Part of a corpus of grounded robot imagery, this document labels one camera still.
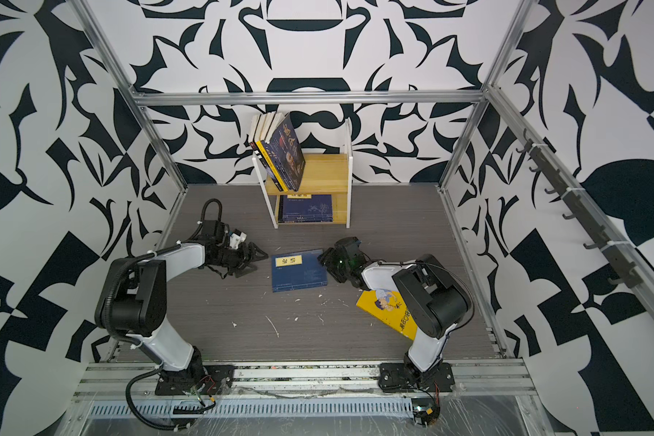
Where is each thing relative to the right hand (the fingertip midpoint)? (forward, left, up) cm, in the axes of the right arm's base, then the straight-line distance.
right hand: (321, 260), depth 93 cm
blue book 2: (+19, +2, +4) cm, 20 cm away
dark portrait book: (+23, +10, +29) cm, 38 cm away
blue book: (+25, +9, +5) cm, 27 cm away
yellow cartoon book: (-15, -21, -4) cm, 26 cm away
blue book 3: (-2, +8, -3) cm, 8 cm away
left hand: (0, +19, +3) cm, 20 cm away
